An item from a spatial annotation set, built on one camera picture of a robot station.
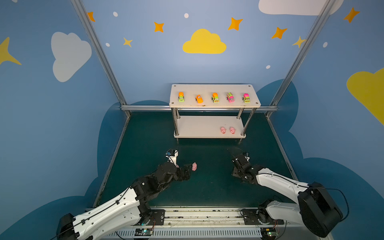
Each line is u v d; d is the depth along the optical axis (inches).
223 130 39.9
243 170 27.1
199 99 30.8
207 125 42.5
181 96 30.8
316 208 16.5
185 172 26.1
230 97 30.8
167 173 20.9
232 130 39.8
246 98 30.8
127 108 46.8
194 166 35.5
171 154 25.5
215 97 30.8
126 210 18.9
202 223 29.0
